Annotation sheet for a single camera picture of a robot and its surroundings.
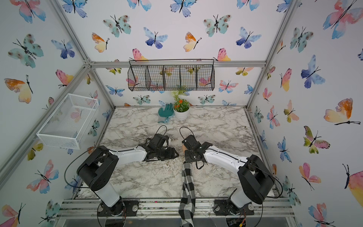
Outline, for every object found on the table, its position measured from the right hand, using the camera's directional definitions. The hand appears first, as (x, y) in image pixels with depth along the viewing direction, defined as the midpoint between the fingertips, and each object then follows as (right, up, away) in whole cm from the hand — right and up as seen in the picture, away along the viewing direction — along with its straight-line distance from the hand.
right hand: (190, 155), depth 86 cm
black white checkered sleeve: (-2, -21, -18) cm, 28 cm away
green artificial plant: (-6, +32, +13) cm, 35 cm away
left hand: (-8, -1, +4) cm, 9 cm away
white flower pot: (-6, +24, +24) cm, 35 cm away
